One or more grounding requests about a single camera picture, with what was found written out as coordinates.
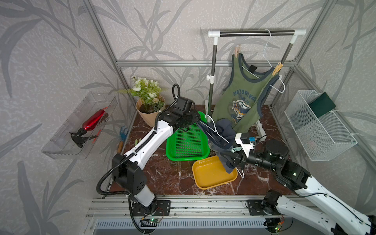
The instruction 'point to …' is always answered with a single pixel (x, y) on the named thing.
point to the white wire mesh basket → (323, 138)
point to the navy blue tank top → (226, 129)
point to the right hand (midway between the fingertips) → (223, 148)
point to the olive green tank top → (240, 100)
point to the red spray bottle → (94, 121)
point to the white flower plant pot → (150, 102)
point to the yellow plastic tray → (210, 172)
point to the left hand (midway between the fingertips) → (198, 117)
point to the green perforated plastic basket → (188, 144)
